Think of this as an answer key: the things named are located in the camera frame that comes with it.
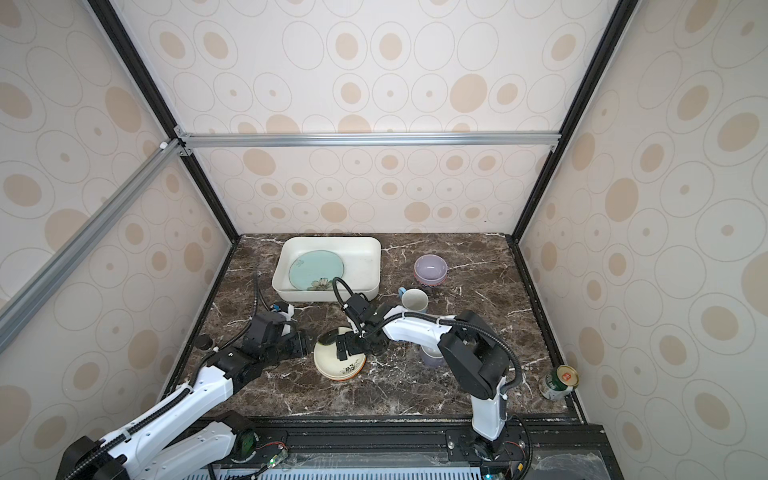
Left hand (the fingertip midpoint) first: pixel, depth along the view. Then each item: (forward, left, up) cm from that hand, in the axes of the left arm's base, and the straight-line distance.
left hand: (316, 334), depth 82 cm
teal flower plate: (+33, +9, -12) cm, 36 cm away
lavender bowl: (+28, -34, -6) cm, 44 cm away
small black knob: (-2, +32, -1) cm, 32 cm away
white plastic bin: (+37, -9, -11) cm, 39 cm away
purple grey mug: (-5, -32, -2) cm, 32 cm away
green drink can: (-12, -62, 0) cm, 64 cm away
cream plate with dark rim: (-5, -2, -8) cm, 10 cm away
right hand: (-2, -9, -8) cm, 12 cm away
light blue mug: (+14, -27, -4) cm, 31 cm away
